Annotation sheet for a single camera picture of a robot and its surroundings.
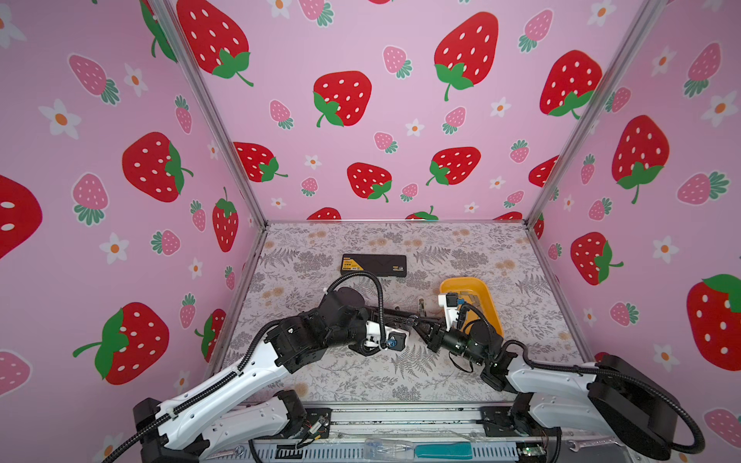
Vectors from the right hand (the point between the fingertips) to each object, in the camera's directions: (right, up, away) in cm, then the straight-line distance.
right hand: (410, 321), depth 75 cm
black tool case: (-8, +13, +29) cm, 33 cm away
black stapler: (-6, 0, -1) cm, 6 cm away
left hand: (-6, +3, -7) cm, 10 cm away
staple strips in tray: (+25, +2, +23) cm, 34 cm away
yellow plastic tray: (+25, +4, +24) cm, 35 cm away
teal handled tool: (+8, -31, -5) cm, 32 cm away
